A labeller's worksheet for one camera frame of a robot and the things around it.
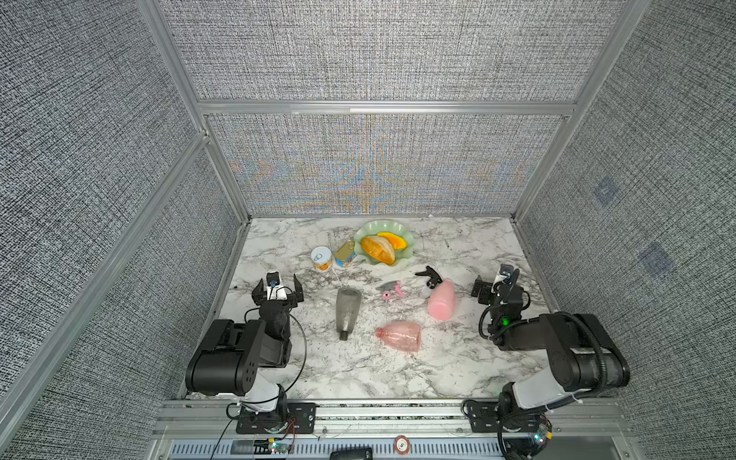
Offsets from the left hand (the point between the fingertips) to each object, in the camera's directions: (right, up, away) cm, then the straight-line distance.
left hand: (282, 274), depth 88 cm
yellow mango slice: (+37, +10, +18) cm, 43 cm away
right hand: (+67, +1, +4) cm, 68 cm away
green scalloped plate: (+29, +16, +21) cm, 39 cm away
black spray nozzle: (+50, -2, +13) cm, 51 cm away
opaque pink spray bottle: (+49, -8, -2) cm, 49 cm away
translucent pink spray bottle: (+37, -19, 0) cm, 42 cm away
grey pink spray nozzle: (+34, -5, +10) cm, 36 cm away
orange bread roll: (+31, +8, +12) cm, 34 cm away
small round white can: (+10, +4, +13) cm, 17 cm away
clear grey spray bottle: (+20, -10, +5) cm, 23 cm away
